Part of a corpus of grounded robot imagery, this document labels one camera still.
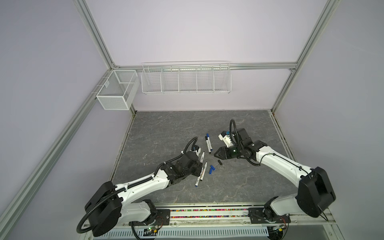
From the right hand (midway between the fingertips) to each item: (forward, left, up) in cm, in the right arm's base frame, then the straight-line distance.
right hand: (217, 155), depth 82 cm
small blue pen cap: (-4, +3, -13) cm, 14 cm away
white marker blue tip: (-1, +9, -1) cm, 9 cm away
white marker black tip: (+15, +5, -11) cm, 19 cm away
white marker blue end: (-10, +11, -11) cm, 19 cm away
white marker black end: (-4, +8, -12) cm, 15 cm away
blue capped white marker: (+17, +3, -11) cm, 21 cm away
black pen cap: (+1, -3, -12) cm, 12 cm away
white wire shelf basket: (+48, +19, +19) cm, 55 cm away
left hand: (-5, +9, -2) cm, 11 cm away
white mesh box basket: (+38, +63, +15) cm, 75 cm away
